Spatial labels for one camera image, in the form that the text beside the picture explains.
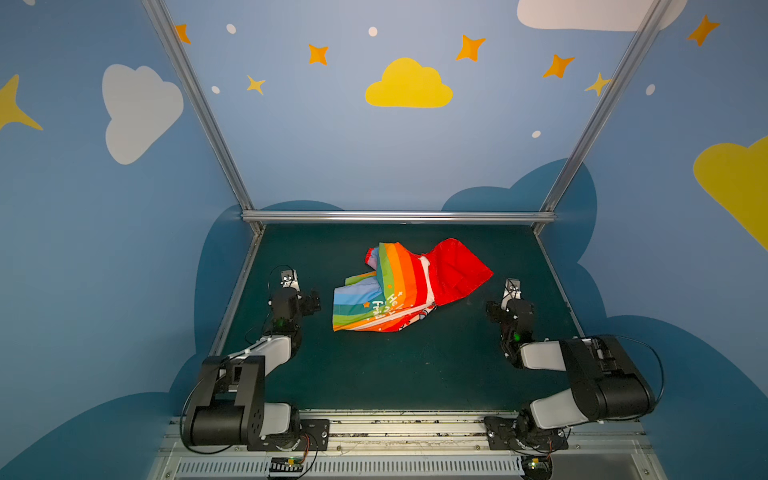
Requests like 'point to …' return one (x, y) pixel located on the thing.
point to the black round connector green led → (536, 467)
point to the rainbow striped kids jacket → (401, 285)
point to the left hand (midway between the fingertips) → (298, 290)
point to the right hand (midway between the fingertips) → (512, 293)
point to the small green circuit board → (286, 464)
